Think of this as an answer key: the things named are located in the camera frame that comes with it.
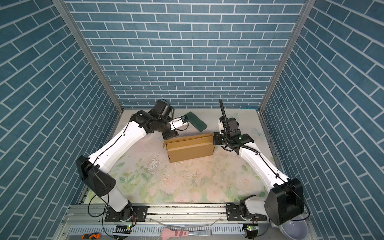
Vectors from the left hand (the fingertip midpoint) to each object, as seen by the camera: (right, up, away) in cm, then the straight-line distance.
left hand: (175, 128), depth 79 cm
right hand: (+21, -4, +4) cm, 21 cm away
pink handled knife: (-2, -47, -13) cm, 49 cm away
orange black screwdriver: (-35, -48, -13) cm, 61 cm away
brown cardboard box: (+7, -11, +3) cm, 13 cm away
